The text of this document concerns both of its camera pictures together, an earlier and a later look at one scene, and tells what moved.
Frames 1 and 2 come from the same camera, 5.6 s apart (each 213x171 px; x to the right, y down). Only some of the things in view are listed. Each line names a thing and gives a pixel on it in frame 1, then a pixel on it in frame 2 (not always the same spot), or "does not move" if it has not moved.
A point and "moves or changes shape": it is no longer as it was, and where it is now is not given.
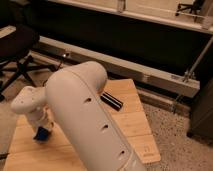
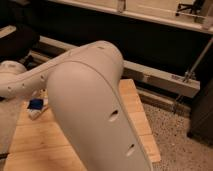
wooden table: (25, 153) does not move
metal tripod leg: (188, 75) does not move
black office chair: (15, 51) does not move
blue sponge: (42, 134) moves or changes shape
